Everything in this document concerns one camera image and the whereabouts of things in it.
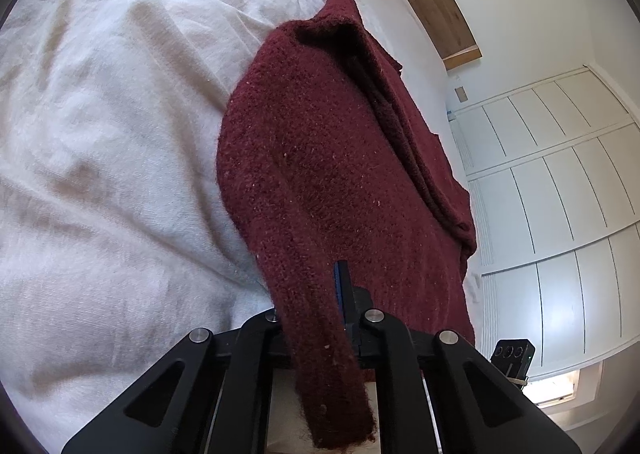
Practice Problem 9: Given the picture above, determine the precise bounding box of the bed with white duvet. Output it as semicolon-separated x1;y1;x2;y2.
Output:
0;0;483;454

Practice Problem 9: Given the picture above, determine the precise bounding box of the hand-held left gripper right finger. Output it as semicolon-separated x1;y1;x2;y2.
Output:
333;260;584;454

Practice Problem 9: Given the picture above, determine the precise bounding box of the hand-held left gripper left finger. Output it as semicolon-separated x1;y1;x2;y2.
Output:
61;309;297;454

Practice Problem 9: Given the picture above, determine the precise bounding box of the dark red knitted sweater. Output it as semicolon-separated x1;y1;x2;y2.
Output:
215;0;477;451

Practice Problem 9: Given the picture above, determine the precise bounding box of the white wardrobe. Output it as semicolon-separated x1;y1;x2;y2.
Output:
446;62;640;385

